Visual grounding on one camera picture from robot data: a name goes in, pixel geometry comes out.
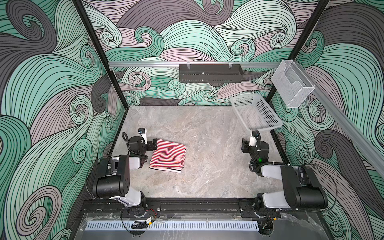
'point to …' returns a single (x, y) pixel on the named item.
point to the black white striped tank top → (167, 170)
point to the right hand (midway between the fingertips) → (246, 138)
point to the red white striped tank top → (168, 155)
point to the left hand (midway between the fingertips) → (149, 137)
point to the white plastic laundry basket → (254, 113)
